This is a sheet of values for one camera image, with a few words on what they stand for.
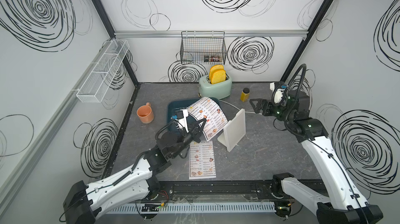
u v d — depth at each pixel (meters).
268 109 0.61
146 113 1.01
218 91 1.02
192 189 0.75
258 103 0.61
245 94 1.03
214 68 0.99
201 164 0.83
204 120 0.66
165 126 0.49
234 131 0.98
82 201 0.40
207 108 0.69
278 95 0.61
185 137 0.58
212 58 0.88
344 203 0.37
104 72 0.72
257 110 0.62
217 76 0.98
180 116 0.59
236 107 1.06
